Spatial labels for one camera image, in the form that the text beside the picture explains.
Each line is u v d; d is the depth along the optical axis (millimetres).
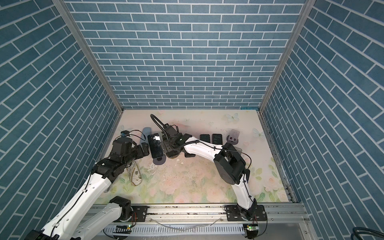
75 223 418
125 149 588
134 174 843
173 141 679
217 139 1023
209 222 723
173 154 883
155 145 869
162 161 927
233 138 988
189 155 940
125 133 680
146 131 1074
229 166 510
